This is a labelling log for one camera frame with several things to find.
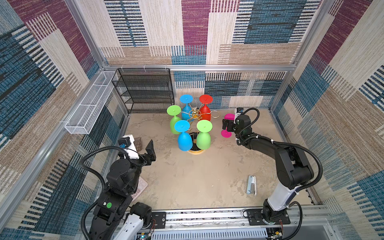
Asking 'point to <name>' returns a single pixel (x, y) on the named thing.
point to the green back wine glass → (174, 110)
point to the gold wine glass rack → (196, 114)
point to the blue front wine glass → (184, 140)
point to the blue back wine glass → (186, 99)
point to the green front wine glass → (203, 137)
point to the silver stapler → (251, 188)
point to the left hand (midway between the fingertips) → (143, 140)
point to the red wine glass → (205, 111)
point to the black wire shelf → (145, 90)
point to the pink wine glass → (225, 133)
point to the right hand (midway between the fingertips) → (229, 121)
